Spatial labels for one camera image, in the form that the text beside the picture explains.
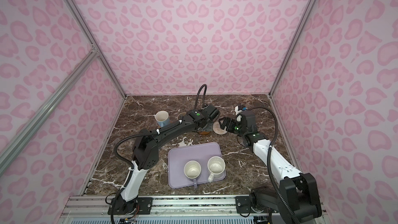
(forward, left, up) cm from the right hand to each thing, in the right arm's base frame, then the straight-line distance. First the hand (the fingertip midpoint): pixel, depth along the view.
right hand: (225, 120), depth 83 cm
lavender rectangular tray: (-13, +26, -19) cm, 35 cm away
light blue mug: (+9, +38, -11) cm, 41 cm away
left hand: (+3, +9, -7) cm, 12 cm away
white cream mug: (-18, +5, -16) cm, 25 cm away
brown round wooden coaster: (+3, +12, -19) cm, 22 cm away
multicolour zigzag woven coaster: (-4, +4, -2) cm, 6 cm away
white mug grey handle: (-20, +17, -17) cm, 32 cm away
